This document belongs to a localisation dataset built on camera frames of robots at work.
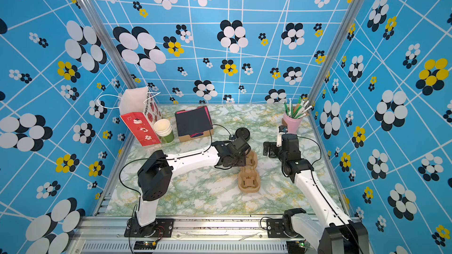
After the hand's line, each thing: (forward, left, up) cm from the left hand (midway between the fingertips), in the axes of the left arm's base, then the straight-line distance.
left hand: (244, 160), depth 86 cm
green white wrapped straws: (+23, -29, +13) cm, 39 cm away
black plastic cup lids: (+20, 0, -3) cm, 20 cm away
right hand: (+5, -15, +8) cm, 18 cm away
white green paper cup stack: (+19, +45, +1) cm, 49 cm away
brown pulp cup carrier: (-9, -2, -3) cm, 10 cm away
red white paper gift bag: (+31, +62, +3) cm, 69 cm away
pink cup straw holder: (+21, -28, +3) cm, 35 cm away
